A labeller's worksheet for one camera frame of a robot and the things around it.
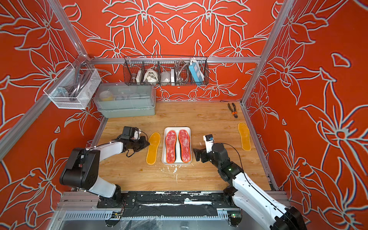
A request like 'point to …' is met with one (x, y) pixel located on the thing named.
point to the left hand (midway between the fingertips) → (150, 142)
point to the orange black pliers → (234, 112)
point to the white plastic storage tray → (177, 148)
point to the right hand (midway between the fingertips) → (197, 147)
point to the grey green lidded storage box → (115, 99)
